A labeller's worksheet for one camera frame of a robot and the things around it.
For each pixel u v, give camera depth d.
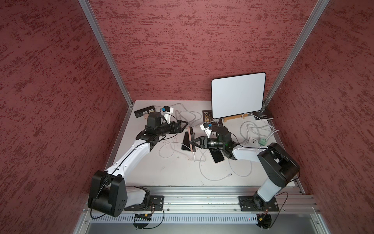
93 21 0.76
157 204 0.74
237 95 1.02
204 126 0.79
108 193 0.40
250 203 0.74
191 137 0.78
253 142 0.95
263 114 1.16
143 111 1.10
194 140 0.77
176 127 0.71
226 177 0.83
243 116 1.06
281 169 0.46
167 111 0.72
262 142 0.92
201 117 1.12
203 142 0.74
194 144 0.77
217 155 0.78
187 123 0.76
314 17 0.74
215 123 1.06
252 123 1.10
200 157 0.92
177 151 0.93
